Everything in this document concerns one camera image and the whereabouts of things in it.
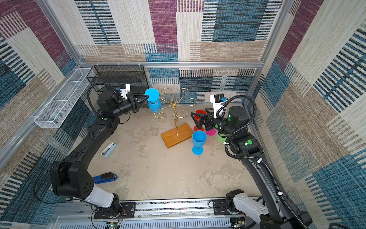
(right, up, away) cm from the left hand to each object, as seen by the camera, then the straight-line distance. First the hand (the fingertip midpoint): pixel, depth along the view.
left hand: (149, 96), depth 72 cm
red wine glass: (+28, -6, +25) cm, 38 cm away
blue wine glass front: (+27, -24, +17) cm, 39 cm away
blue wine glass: (+2, -3, +4) cm, 5 cm away
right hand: (+25, -9, -7) cm, 27 cm away
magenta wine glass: (+37, -21, +32) cm, 53 cm away
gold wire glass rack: (+13, -3, +6) cm, 14 cm away
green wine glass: (+44, -25, +26) cm, 57 cm away
